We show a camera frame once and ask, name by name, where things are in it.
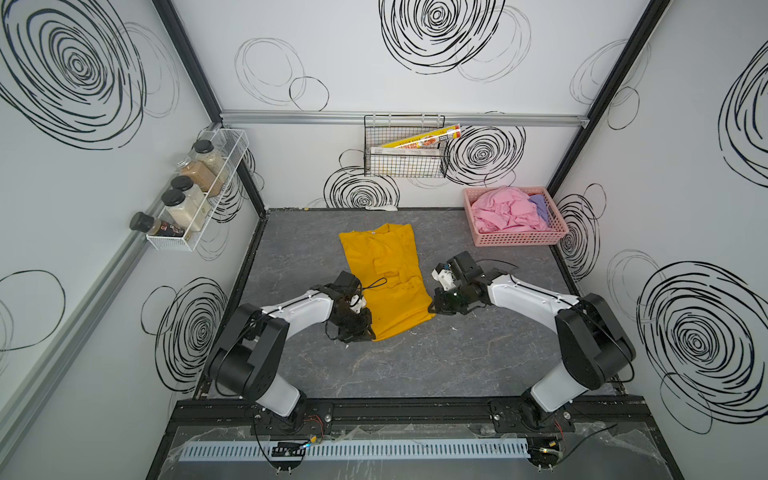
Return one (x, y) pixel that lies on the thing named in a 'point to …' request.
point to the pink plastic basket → (557, 228)
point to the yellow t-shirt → (387, 263)
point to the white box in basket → (404, 158)
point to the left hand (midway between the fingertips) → (373, 337)
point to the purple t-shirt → (540, 202)
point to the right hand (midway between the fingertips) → (431, 309)
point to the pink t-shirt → (506, 208)
